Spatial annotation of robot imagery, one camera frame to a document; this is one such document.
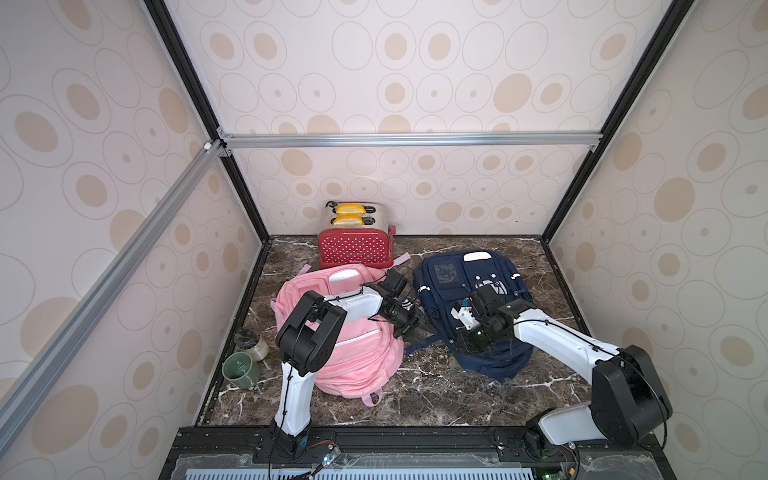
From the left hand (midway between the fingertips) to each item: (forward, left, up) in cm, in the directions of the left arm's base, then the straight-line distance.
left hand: (437, 333), depth 83 cm
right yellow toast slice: (+34, +27, +10) cm, 45 cm away
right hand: (-4, -5, -4) cm, 8 cm away
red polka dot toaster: (+31, +25, +7) cm, 41 cm away
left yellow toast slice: (+41, +27, +10) cm, 50 cm away
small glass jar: (-3, +52, +1) cm, 52 cm away
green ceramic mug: (-8, +55, -8) cm, 56 cm away
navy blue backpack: (+23, -5, -6) cm, 24 cm away
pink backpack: (-6, +20, -5) cm, 22 cm away
